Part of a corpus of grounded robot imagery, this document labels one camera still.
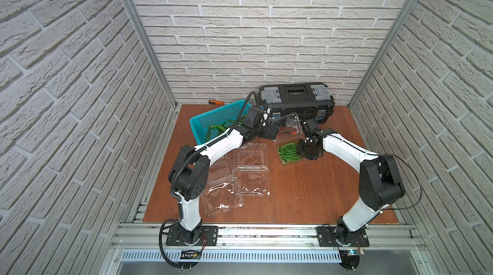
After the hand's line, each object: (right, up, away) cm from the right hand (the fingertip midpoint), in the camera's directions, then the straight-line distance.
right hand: (301, 153), depth 92 cm
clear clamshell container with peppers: (-38, -16, -9) cm, 42 cm away
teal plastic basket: (-50, +13, +14) cm, 54 cm away
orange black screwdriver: (-2, +9, +9) cm, 13 cm away
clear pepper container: (-7, +5, +5) cm, 10 cm away
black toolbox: (+6, +27, +6) cm, 28 cm away
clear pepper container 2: (-25, -9, -3) cm, 27 cm away
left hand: (-14, +13, -3) cm, 20 cm away
